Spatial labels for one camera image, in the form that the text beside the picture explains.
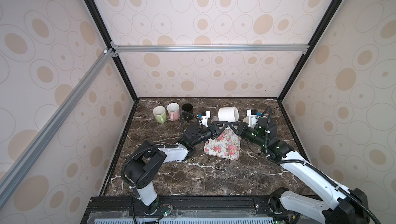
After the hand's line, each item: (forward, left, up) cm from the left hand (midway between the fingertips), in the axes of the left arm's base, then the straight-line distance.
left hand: (233, 126), depth 71 cm
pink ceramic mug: (+26, +34, -19) cm, 46 cm away
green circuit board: (-31, +30, -24) cm, 50 cm away
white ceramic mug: (+6, +1, +2) cm, 6 cm away
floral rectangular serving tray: (+4, 0, -27) cm, 27 cm away
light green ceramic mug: (+22, +42, -19) cm, 51 cm away
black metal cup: (+31, +24, -24) cm, 46 cm away
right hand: (+2, +1, -2) cm, 3 cm away
